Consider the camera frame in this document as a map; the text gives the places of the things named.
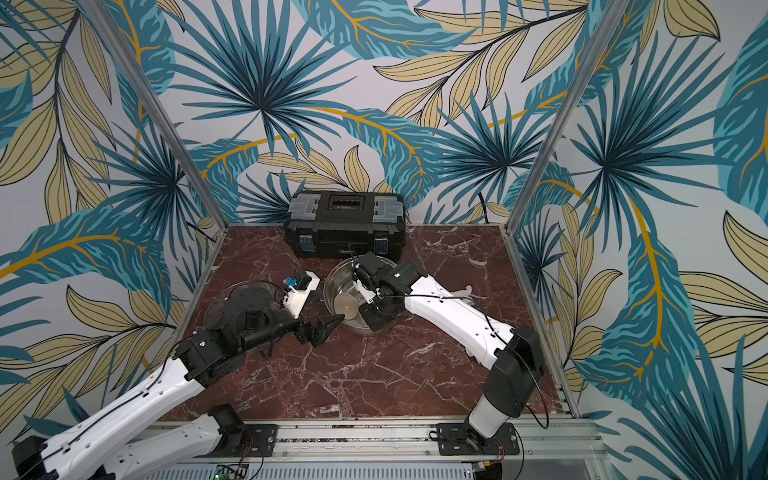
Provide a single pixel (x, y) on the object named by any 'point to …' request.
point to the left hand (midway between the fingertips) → (329, 309)
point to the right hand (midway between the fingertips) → (375, 316)
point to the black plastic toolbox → (345, 223)
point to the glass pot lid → (216, 309)
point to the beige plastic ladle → (346, 304)
